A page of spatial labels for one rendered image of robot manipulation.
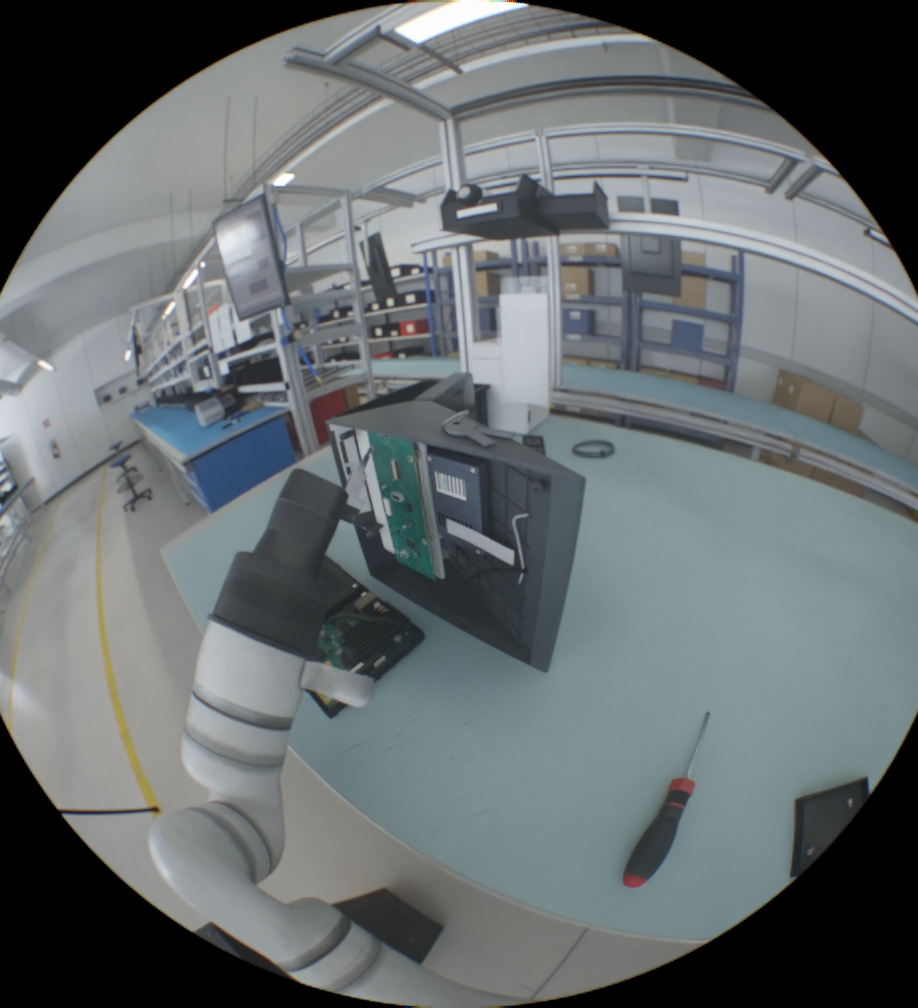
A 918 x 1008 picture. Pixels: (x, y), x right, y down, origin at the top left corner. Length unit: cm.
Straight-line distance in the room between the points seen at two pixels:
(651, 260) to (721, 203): 269
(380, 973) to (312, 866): 117
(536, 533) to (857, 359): 490
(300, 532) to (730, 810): 41
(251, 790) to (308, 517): 18
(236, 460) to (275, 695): 168
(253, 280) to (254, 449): 86
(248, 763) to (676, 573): 47
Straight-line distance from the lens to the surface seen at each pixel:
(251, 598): 21
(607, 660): 35
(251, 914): 26
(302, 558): 22
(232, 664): 21
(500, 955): 138
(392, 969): 29
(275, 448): 193
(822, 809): 43
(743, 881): 37
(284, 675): 21
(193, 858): 25
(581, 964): 144
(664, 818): 30
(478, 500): 25
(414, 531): 32
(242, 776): 23
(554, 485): 19
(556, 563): 22
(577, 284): 390
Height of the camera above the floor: 129
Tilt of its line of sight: 33 degrees down
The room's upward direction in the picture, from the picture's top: 5 degrees counter-clockwise
